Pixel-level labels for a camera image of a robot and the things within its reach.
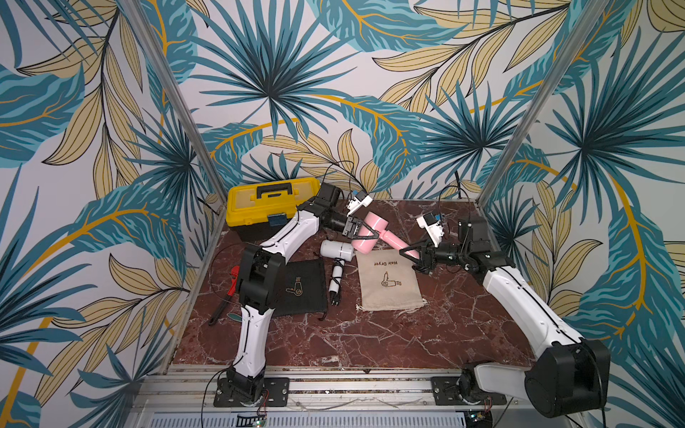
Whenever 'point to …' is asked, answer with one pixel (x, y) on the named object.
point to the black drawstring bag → (301, 289)
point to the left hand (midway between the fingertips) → (376, 239)
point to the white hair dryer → (341, 251)
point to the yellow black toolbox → (254, 209)
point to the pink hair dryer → (378, 225)
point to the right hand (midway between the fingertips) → (405, 248)
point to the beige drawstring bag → (389, 279)
